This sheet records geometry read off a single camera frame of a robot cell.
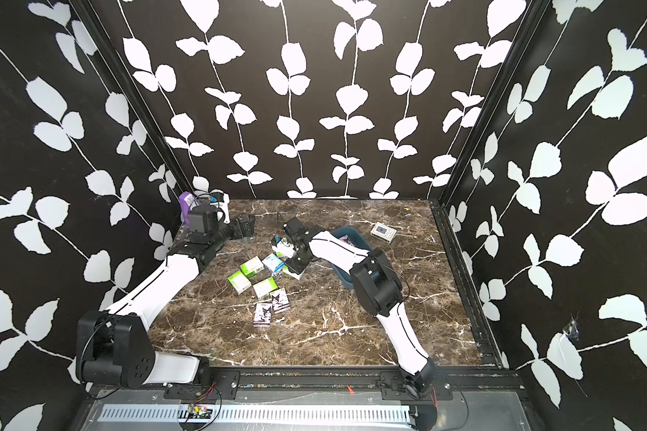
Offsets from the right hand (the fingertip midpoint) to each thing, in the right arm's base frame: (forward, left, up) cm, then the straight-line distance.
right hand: (291, 261), depth 95 cm
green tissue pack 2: (-2, +15, -1) cm, 15 cm away
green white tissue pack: (-3, +2, 0) cm, 4 cm away
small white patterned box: (+17, -35, -3) cm, 39 cm away
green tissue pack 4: (-9, +9, -3) cm, 13 cm away
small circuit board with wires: (-44, +21, -4) cm, 49 cm away
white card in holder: (+17, +37, +14) cm, 43 cm away
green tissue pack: (-2, +1, +11) cm, 11 cm away
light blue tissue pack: (+1, +7, -2) cm, 8 cm away
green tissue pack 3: (-7, +18, -2) cm, 19 cm away
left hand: (+6, +14, +19) cm, 24 cm away
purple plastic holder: (+17, +41, +9) cm, 46 cm away
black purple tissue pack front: (-19, +7, -2) cm, 20 cm away
